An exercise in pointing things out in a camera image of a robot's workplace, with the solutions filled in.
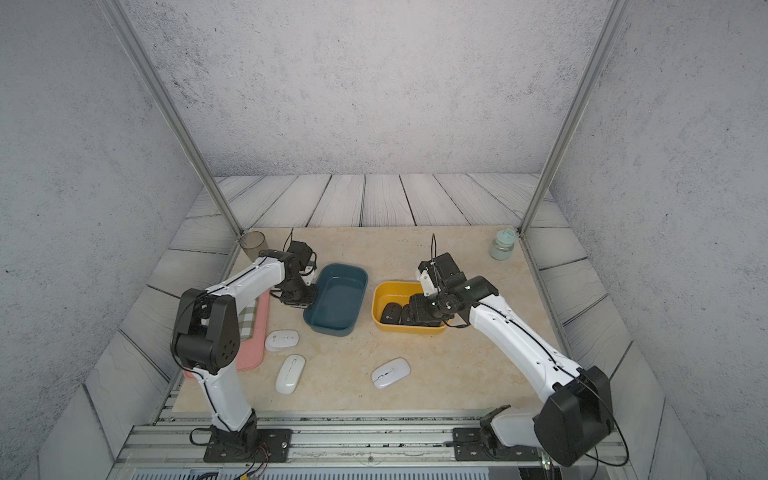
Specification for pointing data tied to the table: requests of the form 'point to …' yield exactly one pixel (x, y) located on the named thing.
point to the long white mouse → (290, 374)
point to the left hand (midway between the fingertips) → (315, 305)
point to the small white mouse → (276, 340)
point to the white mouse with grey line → (390, 372)
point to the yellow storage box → (400, 293)
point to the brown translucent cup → (253, 242)
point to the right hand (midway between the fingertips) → (416, 311)
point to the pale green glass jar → (502, 244)
